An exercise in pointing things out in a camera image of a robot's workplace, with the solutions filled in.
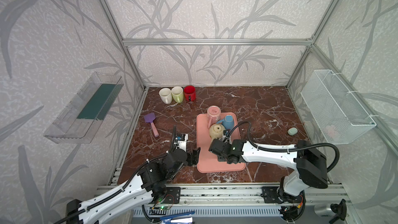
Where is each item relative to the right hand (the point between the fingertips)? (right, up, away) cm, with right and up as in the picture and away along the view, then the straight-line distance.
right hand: (221, 150), depth 83 cm
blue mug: (+5, +14, +7) cm, 17 cm away
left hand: (-13, +5, -7) cm, 15 cm away
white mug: (-36, +31, +22) cm, 52 cm away
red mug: (-20, +33, +25) cm, 46 cm away
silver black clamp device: (+43, -16, -24) cm, 51 cm away
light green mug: (-29, +32, +23) cm, 49 cm away
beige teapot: (-3, +9, +4) cm, 10 cm away
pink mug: (-4, +18, +8) cm, 20 cm away
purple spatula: (-46, +15, +18) cm, 52 cm away
